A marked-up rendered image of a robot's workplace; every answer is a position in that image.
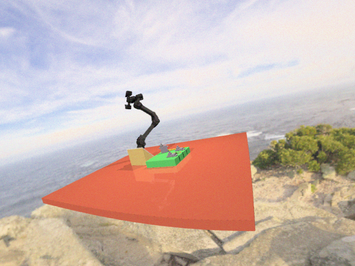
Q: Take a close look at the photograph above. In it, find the green flat deck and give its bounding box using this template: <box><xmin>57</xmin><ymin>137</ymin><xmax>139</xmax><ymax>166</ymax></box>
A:
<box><xmin>146</xmin><ymin>145</ymin><xmax>190</xmax><ymax>168</ymax></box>

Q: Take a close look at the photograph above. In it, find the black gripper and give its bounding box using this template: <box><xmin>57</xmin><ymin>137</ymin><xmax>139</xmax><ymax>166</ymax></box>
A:
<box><xmin>125</xmin><ymin>91</ymin><xmax>133</xmax><ymax>109</ymax></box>

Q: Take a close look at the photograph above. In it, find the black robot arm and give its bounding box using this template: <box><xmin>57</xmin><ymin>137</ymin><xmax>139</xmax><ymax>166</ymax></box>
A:
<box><xmin>129</xmin><ymin>94</ymin><xmax>160</xmax><ymax>149</ymax></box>

